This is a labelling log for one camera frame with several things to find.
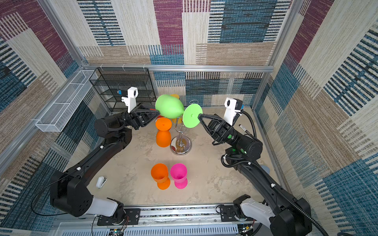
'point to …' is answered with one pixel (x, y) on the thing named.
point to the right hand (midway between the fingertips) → (198, 119)
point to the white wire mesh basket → (57, 116)
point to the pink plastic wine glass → (178, 172)
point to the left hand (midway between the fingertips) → (160, 116)
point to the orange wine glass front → (163, 125)
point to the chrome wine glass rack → (180, 145)
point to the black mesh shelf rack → (112, 83)
